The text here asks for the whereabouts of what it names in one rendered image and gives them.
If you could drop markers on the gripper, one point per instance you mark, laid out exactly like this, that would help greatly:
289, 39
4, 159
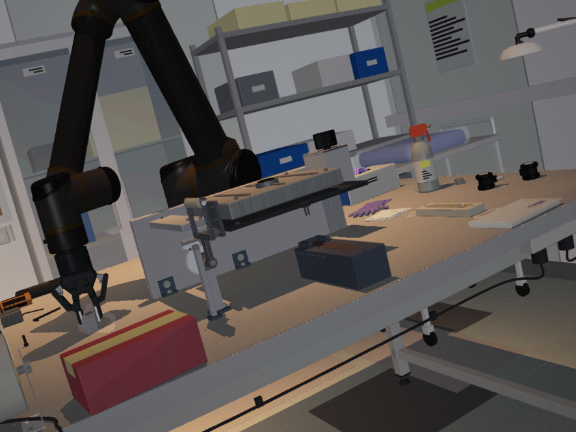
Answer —
75, 270

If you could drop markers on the grey gauge block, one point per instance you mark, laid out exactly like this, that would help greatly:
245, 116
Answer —
90, 314

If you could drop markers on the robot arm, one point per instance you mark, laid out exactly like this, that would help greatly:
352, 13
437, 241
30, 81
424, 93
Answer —
72, 112

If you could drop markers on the grey round tray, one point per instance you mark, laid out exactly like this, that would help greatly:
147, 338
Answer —
110, 320

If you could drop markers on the small grey ribbed block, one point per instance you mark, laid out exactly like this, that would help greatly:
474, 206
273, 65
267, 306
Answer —
11, 318

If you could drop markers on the grey tilt mechanism body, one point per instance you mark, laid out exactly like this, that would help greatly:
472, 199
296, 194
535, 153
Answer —
162, 252

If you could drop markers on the white toothed tension knob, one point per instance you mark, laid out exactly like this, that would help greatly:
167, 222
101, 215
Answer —
191, 261

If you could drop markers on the grey lock lever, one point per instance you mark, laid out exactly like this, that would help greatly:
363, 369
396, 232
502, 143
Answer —
208, 220

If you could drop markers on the grey ribbed seat plate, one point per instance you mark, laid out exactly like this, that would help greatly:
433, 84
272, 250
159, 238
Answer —
279, 191

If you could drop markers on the black cylinder knob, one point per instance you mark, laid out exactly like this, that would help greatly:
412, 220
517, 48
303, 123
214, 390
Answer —
325, 138

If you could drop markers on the beige shallow tray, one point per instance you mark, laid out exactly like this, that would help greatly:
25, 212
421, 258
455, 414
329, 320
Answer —
450, 210

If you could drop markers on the black hex key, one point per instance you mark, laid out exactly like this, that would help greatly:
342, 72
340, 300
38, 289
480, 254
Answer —
47, 313

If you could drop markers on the dark brown bar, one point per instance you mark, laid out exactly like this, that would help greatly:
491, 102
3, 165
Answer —
40, 286

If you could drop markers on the orange black hand tool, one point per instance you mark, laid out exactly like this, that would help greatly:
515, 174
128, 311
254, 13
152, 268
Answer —
15, 301

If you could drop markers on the black screw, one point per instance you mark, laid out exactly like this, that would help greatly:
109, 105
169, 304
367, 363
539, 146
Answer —
25, 340

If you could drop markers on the red box with tan tape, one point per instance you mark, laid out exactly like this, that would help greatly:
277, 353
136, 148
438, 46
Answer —
135, 360

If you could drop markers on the grey glass door cabinet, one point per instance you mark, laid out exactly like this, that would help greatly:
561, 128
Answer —
126, 117

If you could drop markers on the grey workbench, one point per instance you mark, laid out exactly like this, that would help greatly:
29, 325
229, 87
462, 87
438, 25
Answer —
315, 334

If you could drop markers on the blue labelled box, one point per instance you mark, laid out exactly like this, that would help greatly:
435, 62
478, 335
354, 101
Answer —
283, 160

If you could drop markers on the dark grey storage box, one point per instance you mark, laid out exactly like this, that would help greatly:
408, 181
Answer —
252, 90

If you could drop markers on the purple glove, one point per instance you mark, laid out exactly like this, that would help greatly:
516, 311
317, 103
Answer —
371, 208

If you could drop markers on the white paper sheet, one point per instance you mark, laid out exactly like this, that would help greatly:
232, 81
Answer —
389, 214

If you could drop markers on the beige storage box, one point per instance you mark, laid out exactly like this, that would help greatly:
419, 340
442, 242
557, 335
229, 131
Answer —
310, 9
247, 20

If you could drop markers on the light grey storage box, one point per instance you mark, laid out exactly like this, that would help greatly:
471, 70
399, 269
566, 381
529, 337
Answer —
322, 74

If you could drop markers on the dark grey floor mat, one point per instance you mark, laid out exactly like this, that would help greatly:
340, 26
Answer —
400, 401

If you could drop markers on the purple roll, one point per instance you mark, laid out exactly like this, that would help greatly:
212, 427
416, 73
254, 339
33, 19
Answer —
387, 153

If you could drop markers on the grey metal shelf unit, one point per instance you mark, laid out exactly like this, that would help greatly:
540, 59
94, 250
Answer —
288, 27

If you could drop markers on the grey spray bottle red cap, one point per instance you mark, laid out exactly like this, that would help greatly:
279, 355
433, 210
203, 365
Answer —
425, 166

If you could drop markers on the blue storage box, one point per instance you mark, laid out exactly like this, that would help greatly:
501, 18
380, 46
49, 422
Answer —
369, 63

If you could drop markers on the small grey cube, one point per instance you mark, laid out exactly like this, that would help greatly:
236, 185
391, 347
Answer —
459, 179

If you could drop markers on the white flat board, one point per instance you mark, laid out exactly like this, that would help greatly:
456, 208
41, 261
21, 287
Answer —
513, 214

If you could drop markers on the white desk lamp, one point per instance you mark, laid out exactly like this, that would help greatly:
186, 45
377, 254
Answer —
519, 48

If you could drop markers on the blue mounting bracket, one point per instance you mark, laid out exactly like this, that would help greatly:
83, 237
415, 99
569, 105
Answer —
166, 286
240, 259

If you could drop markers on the grey upright post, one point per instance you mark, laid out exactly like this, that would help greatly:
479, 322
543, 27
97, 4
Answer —
211, 288

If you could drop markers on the grey wall poster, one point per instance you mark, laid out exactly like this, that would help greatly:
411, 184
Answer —
450, 36

